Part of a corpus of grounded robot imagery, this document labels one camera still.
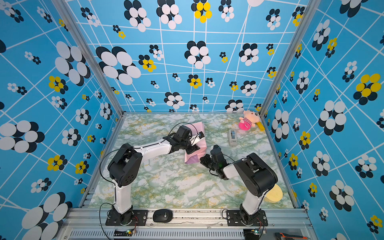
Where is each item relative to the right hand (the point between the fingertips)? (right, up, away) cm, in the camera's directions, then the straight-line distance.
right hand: (200, 158), depth 95 cm
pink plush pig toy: (+36, +25, +12) cm, 45 cm away
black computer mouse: (-19, -23, -22) cm, 37 cm away
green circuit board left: (-38, -31, -23) cm, 54 cm away
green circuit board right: (+26, -30, -24) cm, 46 cm away
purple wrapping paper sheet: (-1, +2, +2) cm, 3 cm away
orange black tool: (+36, -30, -27) cm, 54 cm away
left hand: (-1, +10, -1) cm, 10 cm away
